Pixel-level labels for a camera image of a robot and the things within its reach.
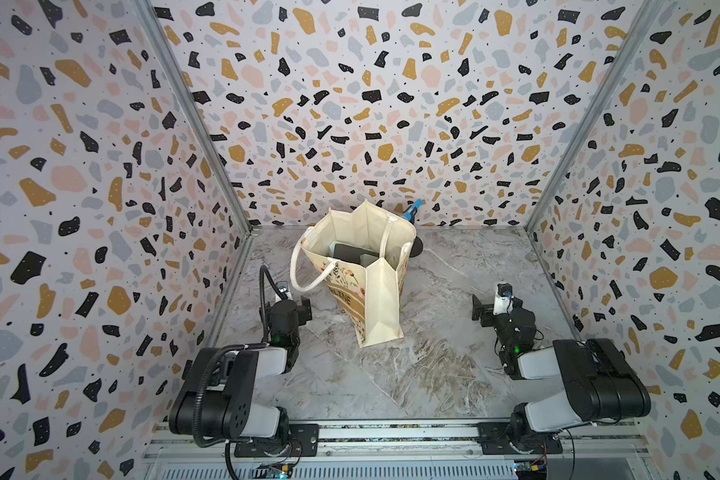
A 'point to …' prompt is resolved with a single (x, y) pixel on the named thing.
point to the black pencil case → (352, 253)
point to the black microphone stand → (416, 247)
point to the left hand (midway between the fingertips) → (289, 299)
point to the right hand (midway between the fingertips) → (494, 294)
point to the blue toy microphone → (410, 214)
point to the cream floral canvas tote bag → (373, 293)
